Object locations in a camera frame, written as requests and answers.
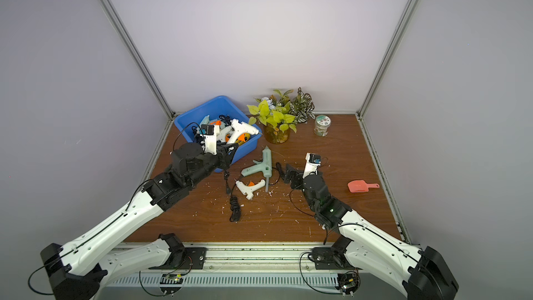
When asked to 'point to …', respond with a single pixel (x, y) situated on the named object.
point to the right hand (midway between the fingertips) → (296, 163)
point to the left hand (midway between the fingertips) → (237, 143)
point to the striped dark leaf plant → (302, 107)
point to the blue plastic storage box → (217, 106)
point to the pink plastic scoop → (361, 186)
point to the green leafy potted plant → (274, 112)
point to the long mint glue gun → (265, 166)
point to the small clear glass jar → (322, 124)
